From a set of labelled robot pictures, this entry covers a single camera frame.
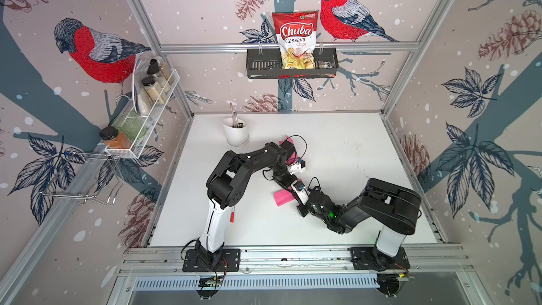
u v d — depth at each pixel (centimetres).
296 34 80
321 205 67
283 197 88
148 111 72
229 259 73
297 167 88
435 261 74
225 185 54
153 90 76
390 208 47
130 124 69
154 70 78
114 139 60
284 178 83
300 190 77
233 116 104
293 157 85
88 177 56
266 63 95
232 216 84
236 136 101
